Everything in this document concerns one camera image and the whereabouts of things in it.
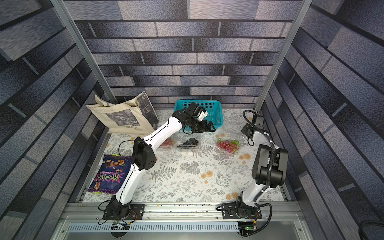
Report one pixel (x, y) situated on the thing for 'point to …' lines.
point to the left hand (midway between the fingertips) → (210, 129)
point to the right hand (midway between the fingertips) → (247, 128)
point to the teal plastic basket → (214, 108)
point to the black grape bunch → (190, 144)
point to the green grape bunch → (235, 142)
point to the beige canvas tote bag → (134, 115)
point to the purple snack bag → (111, 174)
